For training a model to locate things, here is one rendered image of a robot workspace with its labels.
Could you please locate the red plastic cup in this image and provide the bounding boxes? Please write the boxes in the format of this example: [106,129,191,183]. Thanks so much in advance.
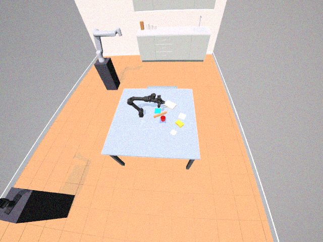
[160,115,166,122]

